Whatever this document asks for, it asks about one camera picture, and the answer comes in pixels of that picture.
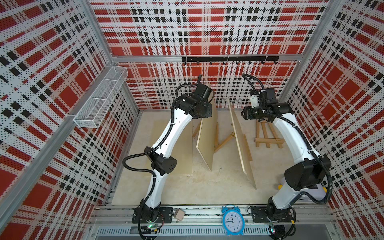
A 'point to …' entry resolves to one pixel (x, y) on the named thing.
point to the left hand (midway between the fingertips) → (208, 112)
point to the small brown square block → (179, 215)
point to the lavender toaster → (318, 194)
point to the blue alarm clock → (233, 220)
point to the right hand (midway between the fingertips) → (248, 113)
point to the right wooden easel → (248, 148)
